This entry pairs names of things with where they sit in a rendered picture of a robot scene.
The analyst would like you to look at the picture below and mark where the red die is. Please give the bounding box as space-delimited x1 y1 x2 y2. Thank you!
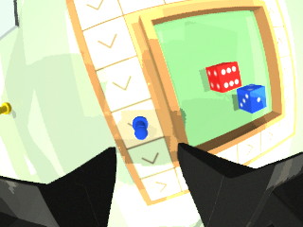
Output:
205 61 242 92

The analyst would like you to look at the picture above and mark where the blue die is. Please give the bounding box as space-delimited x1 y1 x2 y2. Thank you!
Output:
236 83 266 114

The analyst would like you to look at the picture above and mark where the blue pawn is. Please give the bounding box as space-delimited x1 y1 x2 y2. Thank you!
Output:
133 116 148 139

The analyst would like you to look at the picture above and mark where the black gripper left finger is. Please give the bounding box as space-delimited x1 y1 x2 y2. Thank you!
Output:
0 148 117 227

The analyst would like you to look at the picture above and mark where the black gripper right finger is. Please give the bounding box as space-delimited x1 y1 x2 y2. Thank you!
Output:
177 143 303 227

